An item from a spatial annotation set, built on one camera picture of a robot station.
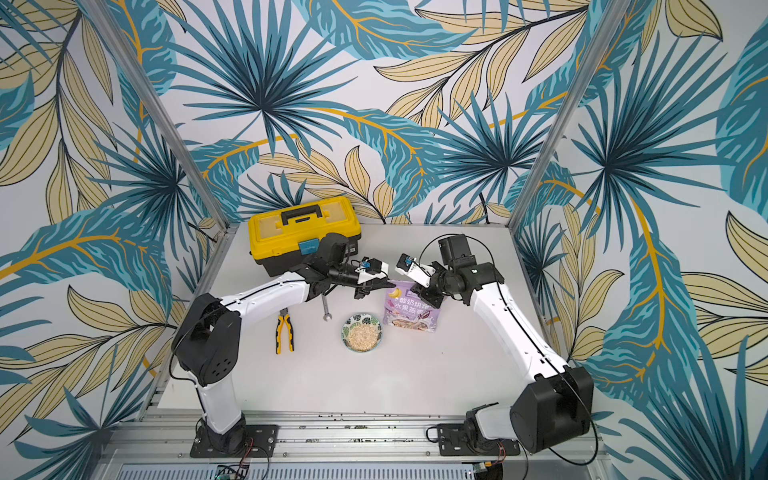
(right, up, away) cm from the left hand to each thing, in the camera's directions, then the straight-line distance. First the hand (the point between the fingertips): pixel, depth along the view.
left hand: (392, 283), depth 80 cm
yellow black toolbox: (-33, +13, +15) cm, 38 cm away
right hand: (+2, -2, -1) cm, 3 cm away
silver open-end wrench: (-21, -11, +15) cm, 28 cm away
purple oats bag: (+4, -8, +3) cm, 10 cm away
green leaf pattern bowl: (-9, -15, +8) cm, 19 cm away
